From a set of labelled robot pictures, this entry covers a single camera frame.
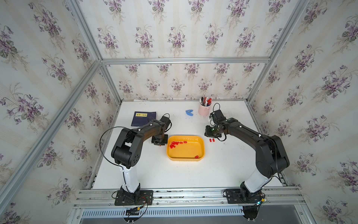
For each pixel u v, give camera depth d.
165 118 0.82
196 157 0.88
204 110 1.05
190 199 0.73
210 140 0.96
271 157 0.47
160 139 0.82
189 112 1.11
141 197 0.73
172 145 0.93
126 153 0.49
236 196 0.73
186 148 0.91
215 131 0.76
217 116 0.73
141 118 1.08
